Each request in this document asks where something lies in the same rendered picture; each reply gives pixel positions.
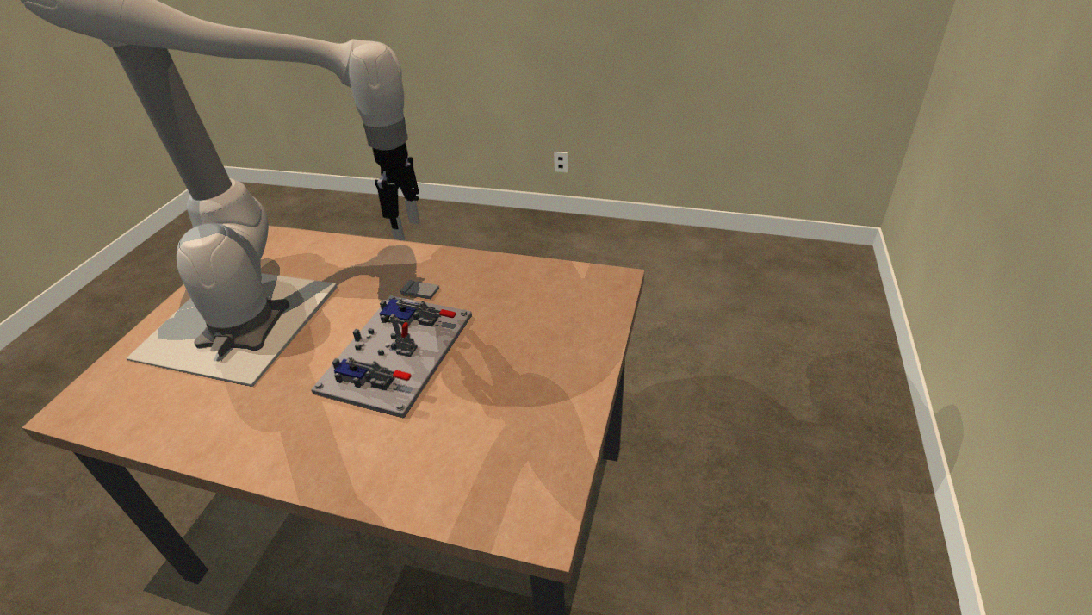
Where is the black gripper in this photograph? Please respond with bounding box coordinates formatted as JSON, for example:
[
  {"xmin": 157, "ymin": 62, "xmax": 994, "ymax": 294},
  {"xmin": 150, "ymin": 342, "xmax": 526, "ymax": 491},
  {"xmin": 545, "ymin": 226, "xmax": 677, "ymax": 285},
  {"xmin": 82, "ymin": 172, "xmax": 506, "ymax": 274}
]
[{"xmin": 372, "ymin": 143, "xmax": 420, "ymax": 241}]

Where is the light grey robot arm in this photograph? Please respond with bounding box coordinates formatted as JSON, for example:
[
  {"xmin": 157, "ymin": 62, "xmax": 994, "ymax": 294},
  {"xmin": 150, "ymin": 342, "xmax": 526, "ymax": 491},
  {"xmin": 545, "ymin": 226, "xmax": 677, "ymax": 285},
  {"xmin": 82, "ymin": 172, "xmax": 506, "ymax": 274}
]
[{"xmin": 20, "ymin": 0, "xmax": 408, "ymax": 358}]

